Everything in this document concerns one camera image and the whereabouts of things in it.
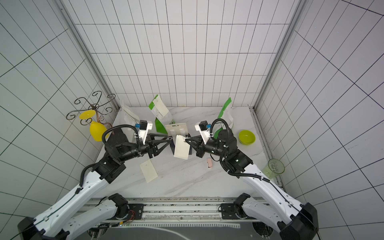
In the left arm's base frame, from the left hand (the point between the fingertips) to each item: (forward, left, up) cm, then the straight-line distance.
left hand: (167, 142), depth 64 cm
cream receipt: (-1, -7, -3) cm, 7 cm away
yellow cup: (+12, +41, -8) cm, 43 cm away
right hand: (+3, -9, 0) cm, 9 cm away
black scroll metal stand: (+21, +41, 0) cm, 46 cm away
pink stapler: (+2, -21, -28) cm, 35 cm away
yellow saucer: (+16, +43, 0) cm, 45 cm away
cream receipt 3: (-2, +15, -30) cm, 34 cm away
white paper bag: (+29, +33, -17) cm, 47 cm away
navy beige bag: (+13, -1, -9) cm, 16 cm away
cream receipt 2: (+34, +10, -11) cm, 37 cm away
